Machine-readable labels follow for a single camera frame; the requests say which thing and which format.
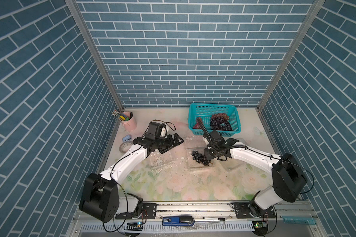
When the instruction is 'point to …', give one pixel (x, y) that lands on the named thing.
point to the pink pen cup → (129, 122)
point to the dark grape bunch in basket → (220, 121)
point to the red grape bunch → (197, 126)
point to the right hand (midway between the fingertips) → (207, 153)
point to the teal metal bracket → (305, 220)
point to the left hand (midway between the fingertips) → (182, 144)
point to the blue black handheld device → (178, 220)
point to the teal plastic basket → (203, 111)
